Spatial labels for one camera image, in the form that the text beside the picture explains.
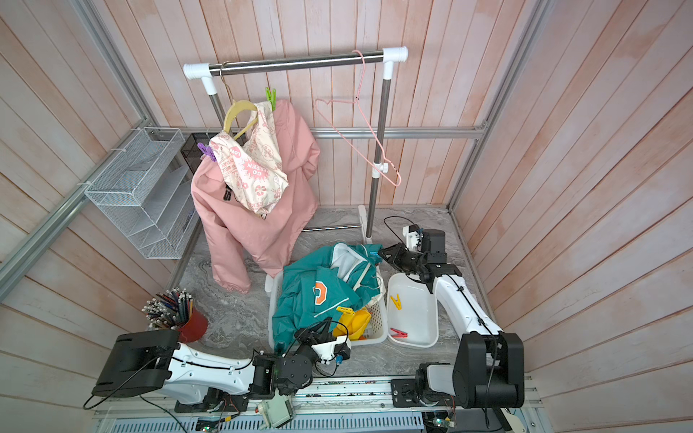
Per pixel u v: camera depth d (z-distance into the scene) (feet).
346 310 2.35
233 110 1.92
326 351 2.07
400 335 2.75
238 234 2.27
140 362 1.51
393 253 2.45
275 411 2.21
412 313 2.86
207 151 1.82
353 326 2.68
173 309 2.56
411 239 2.56
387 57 1.80
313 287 2.50
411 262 2.40
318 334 2.17
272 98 2.25
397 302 2.96
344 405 2.40
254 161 1.97
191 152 2.88
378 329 2.60
